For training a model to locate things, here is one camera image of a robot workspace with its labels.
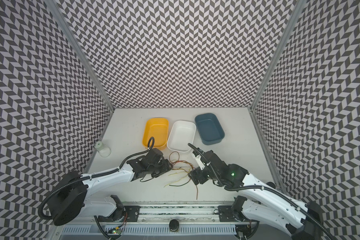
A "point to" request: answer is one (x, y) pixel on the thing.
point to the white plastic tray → (181, 133)
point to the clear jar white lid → (104, 151)
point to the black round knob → (174, 225)
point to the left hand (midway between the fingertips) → (171, 167)
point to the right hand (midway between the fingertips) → (194, 170)
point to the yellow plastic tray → (158, 128)
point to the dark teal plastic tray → (209, 128)
